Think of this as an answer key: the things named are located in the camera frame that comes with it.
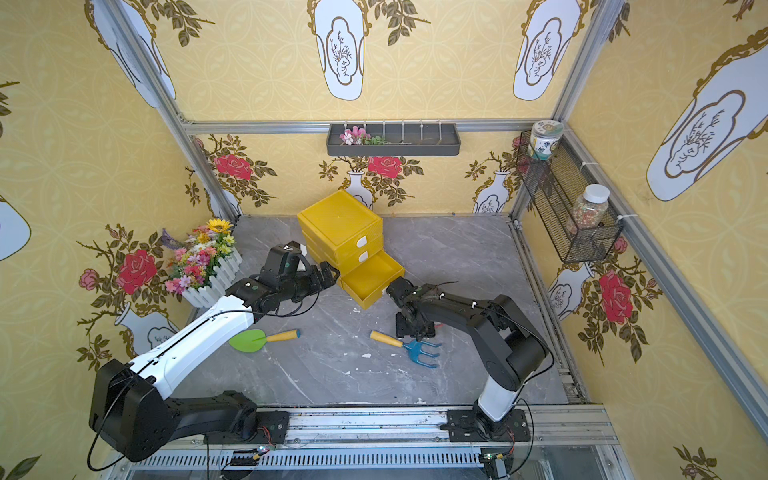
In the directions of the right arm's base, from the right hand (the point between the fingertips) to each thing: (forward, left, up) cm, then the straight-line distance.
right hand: (414, 327), depth 92 cm
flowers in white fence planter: (+10, +62, +17) cm, 65 cm away
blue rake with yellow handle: (-7, 0, +1) cm, 7 cm away
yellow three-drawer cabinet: (+18, +21, +22) cm, 36 cm away
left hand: (+6, +27, +18) cm, 33 cm away
